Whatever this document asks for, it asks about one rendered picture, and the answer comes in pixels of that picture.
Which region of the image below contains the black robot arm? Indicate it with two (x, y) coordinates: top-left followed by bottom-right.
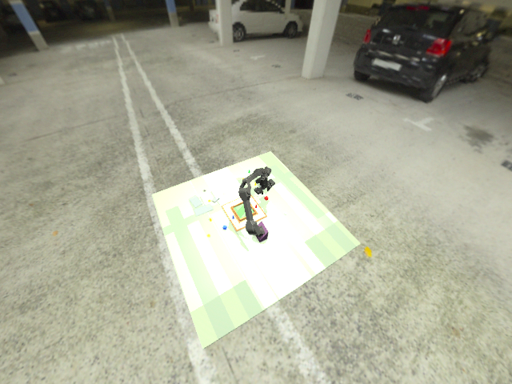
(238, 166), (272, 237)

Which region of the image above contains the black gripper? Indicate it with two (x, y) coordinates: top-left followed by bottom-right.
(254, 179), (275, 195)

